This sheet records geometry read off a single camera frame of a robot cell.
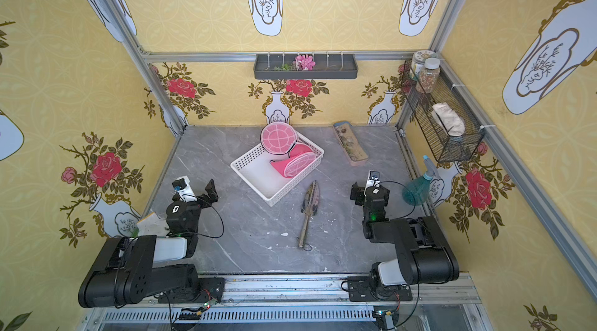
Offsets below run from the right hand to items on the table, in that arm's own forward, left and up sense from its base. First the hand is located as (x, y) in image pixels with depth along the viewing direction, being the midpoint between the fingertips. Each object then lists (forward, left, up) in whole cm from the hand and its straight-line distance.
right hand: (374, 183), depth 93 cm
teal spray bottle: (0, -19, -6) cm, 20 cm away
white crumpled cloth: (-19, +84, -4) cm, 86 cm away
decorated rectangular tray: (+23, +7, -3) cm, 24 cm away
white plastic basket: (+5, +46, -7) cm, 47 cm away
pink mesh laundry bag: (+4, +29, +9) cm, 31 cm away
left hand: (-6, +70, +6) cm, 71 cm away
